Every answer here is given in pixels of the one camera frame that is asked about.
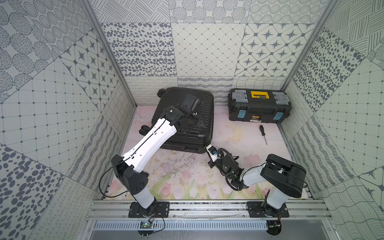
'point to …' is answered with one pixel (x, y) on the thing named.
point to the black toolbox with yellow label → (259, 105)
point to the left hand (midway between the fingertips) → (207, 122)
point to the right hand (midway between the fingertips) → (206, 149)
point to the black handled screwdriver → (262, 132)
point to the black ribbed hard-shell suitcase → (198, 138)
